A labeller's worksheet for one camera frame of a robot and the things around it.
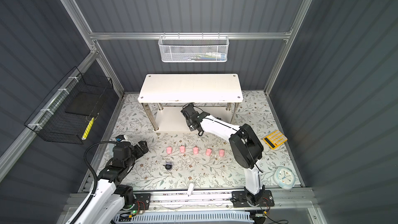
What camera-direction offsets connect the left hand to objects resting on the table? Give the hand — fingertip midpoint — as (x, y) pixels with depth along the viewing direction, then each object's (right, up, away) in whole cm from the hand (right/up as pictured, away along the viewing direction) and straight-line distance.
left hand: (139, 146), depth 83 cm
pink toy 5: (+45, -5, +5) cm, 46 cm away
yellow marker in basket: (-17, +11, -15) cm, 25 cm away
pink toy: (+15, -4, +6) cm, 16 cm away
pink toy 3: (+30, -4, +6) cm, 31 cm away
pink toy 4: (+38, -5, +5) cm, 38 cm away
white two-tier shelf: (+16, +27, -11) cm, 33 cm away
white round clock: (+76, -15, -5) cm, 78 cm away
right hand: (+32, +12, +10) cm, 35 cm away
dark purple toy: (+16, -10, -3) cm, 19 cm away
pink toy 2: (+23, -4, +7) cm, 24 cm away
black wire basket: (-30, +17, -12) cm, 37 cm away
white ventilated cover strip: (+26, -32, -9) cm, 42 cm away
